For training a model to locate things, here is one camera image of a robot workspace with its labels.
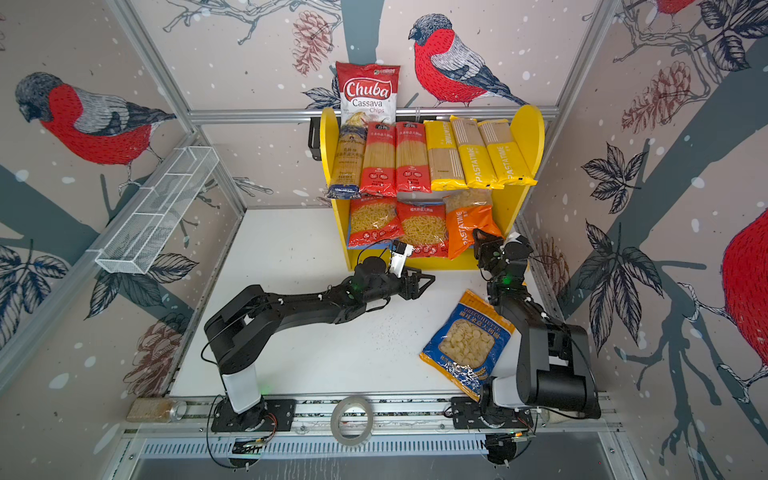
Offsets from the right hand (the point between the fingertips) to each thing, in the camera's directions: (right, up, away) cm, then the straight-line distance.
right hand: (467, 232), depth 85 cm
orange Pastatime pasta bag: (+1, +6, +6) cm, 8 cm away
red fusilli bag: (-28, +4, +7) cm, 29 cm away
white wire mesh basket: (-85, -2, -14) cm, 86 cm away
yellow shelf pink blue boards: (-28, -6, -17) cm, 33 cm away
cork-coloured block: (-82, -44, -14) cm, 94 cm away
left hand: (-12, -12, -7) cm, 18 cm away
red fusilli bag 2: (-12, +1, +5) cm, 13 cm away
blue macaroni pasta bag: (-1, -32, -3) cm, 32 cm away
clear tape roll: (-36, -45, -16) cm, 60 cm away
